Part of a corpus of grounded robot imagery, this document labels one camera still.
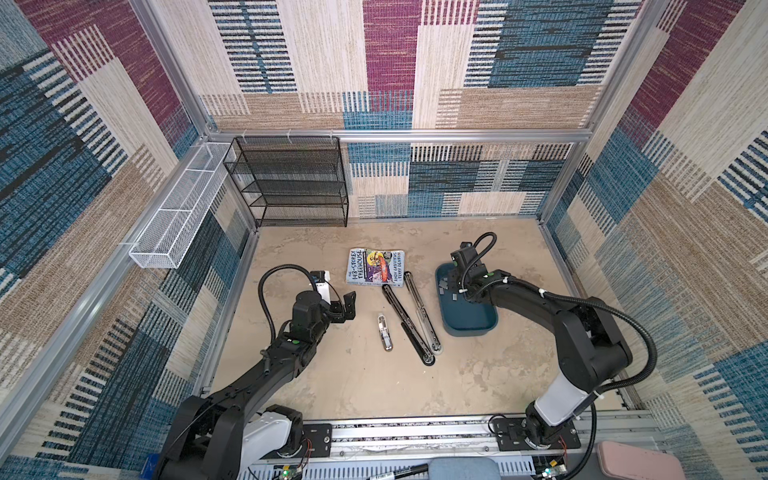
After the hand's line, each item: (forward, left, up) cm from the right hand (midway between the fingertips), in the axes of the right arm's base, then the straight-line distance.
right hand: (459, 281), depth 94 cm
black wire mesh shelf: (+39, +57, +10) cm, 70 cm away
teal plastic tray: (-11, +1, -1) cm, 12 cm away
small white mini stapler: (-14, +24, -5) cm, 28 cm away
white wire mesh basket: (+19, +87, +13) cm, 90 cm away
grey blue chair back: (-47, +7, -3) cm, 47 cm away
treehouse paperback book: (+10, +26, -5) cm, 29 cm away
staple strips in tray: (-1, +5, -5) cm, 7 cm away
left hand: (-5, +36, +7) cm, 37 cm away
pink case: (-47, -31, -6) cm, 56 cm away
